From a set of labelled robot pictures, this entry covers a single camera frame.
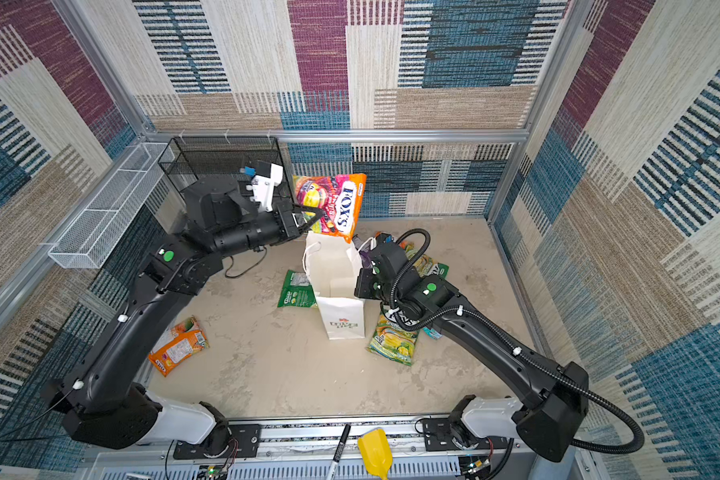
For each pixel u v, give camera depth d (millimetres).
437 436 731
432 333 892
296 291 989
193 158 1013
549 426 371
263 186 525
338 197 565
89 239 712
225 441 706
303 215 564
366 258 770
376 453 719
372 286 632
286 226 489
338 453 714
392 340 870
